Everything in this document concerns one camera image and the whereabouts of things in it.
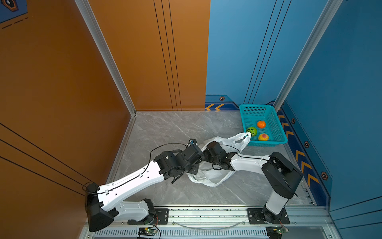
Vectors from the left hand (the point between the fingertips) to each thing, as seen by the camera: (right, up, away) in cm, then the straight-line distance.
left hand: (196, 161), depth 73 cm
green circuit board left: (-23, -33, -2) cm, 40 cm away
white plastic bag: (+8, -9, +9) cm, 15 cm away
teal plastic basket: (+44, +27, +43) cm, 67 cm away
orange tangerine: (+48, +19, +36) cm, 63 cm away
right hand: (+4, -1, +18) cm, 19 cm away
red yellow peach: (+45, +10, +26) cm, 53 cm away
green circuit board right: (+39, -32, -3) cm, 50 cm away
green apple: (+38, +15, +28) cm, 49 cm away
